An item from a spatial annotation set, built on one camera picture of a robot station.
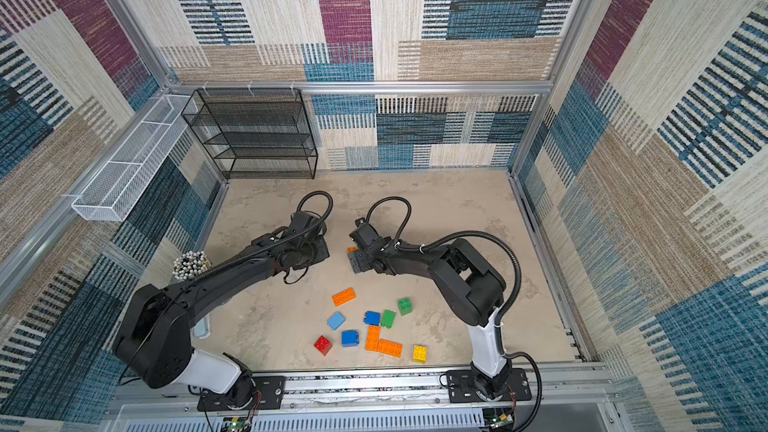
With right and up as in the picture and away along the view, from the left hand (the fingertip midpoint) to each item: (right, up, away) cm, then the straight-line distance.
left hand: (326, 250), depth 88 cm
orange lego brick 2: (+14, -22, -7) cm, 27 cm away
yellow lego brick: (+26, -24, -12) cm, 37 cm away
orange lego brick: (+5, -14, 0) cm, 15 cm away
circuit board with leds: (+44, -36, -17) cm, 59 cm away
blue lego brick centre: (+13, -19, -3) cm, 23 cm away
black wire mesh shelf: (-30, +39, +21) cm, 53 cm away
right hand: (+14, -3, +9) cm, 17 cm away
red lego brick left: (+1, -23, -11) cm, 25 cm away
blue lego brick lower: (+8, -23, -7) cm, 25 cm away
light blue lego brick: (+3, -19, -4) cm, 20 cm away
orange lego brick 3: (+18, -24, -9) cm, 32 cm away
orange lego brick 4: (+6, -1, +10) cm, 12 cm away
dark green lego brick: (+23, -15, -4) cm, 27 cm away
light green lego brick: (+18, -19, -3) cm, 26 cm away
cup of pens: (-32, -2, -12) cm, 34 cm away
